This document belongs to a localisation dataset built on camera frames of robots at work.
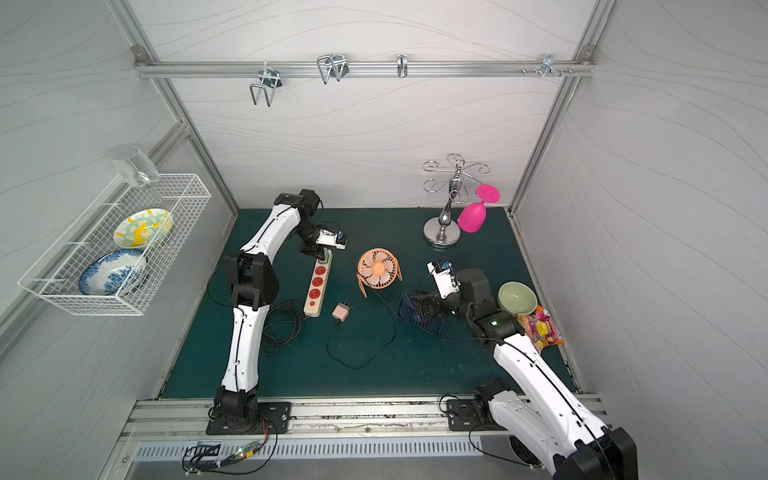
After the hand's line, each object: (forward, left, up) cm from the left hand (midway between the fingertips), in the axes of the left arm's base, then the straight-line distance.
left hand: (324, 247), depth 101 cm
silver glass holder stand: (+12, -43, -4) cm, 45 cm away
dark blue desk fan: (-30, -30, +16) cm, 46 cm away
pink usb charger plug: (-22, -8, -5) cm, 24 cm away
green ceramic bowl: (-16, -64, -4) cm, 66 cm away
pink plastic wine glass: (+6, -50, +11) cm, 52 cm away
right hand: (-21, -34, +10) cm, 41 cm away
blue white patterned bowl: (-29, +35, +27) cm, 53 cm away
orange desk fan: (-10, -19, +2) cm, 22 cm away
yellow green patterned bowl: (-16, +36, +27) cm, 48 cm away
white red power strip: (-16, 0, -3) cm, 17 cm away
